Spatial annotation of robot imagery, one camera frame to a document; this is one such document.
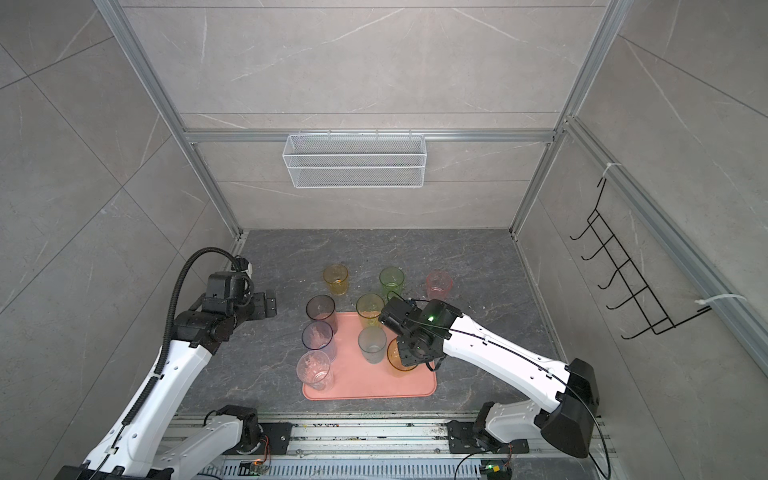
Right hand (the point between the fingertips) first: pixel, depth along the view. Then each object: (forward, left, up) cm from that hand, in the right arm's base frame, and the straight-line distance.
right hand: (414, 350), depth 74 cm
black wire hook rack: (+4, -50, +16) cm, 53 cm away
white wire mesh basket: (+61, +18, +16) cm, 66 cm away
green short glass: (+30, +5, -11) cm, 32 cm away
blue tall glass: (+8, +26, -7) cm, 28 cm away
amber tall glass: (-5, +5, +8) cm, 11 cm away
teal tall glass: (+7, +11, -11) cm, 17 cm away
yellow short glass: (+33, +25, -12) cm, 43 cm away
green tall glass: (+14, +12, -2) cm, 19 cm away
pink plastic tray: (0, +15, -15) cm, 21 cm away
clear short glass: (+1, +29, -15) cm, 33 cm away
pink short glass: (+29, -11, -15) cm, 35 cm away
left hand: (+14, +42, +8) cm, 45 cm away
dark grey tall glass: (+14, +25, -2) cm, 29 cm away
